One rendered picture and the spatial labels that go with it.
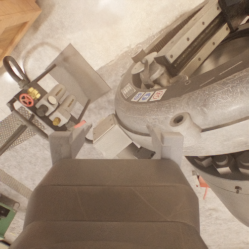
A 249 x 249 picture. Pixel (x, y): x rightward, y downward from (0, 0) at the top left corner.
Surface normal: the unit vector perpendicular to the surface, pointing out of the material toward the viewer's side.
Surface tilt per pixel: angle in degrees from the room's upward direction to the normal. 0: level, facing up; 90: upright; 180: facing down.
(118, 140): 22
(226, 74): 90
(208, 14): 38
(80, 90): 0
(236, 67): 90
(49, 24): 0
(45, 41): 0
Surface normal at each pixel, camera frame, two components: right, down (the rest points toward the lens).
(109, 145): 0.18, 0.40
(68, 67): -0.11, 0.62
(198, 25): 0.38, 0.22
